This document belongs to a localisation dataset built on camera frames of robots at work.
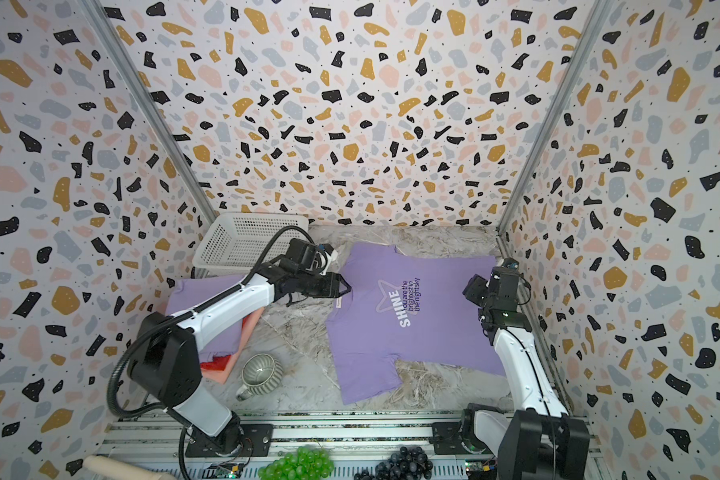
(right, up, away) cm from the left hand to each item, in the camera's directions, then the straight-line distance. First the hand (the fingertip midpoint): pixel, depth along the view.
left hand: (346, 283), depth 84 cm
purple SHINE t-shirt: (+18, -9, +16) cm, 26 cm away
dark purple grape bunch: (+16, -38, -17) cm, 45 cm away
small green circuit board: (-27, -43, -13) cm, 53 cm away
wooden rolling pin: (-49, -41, -15) cm, 66 cm away
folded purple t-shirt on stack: (-50, -4, +8) cm, 51 cm away
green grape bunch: (-8, -39, -16) cm, 43 cm away
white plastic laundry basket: (-46, +13, +33) cm, 58 cm away
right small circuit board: (+33, -43, -12) cm, 55 cm away
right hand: (+37, +2, 0) cm, 37 cm away
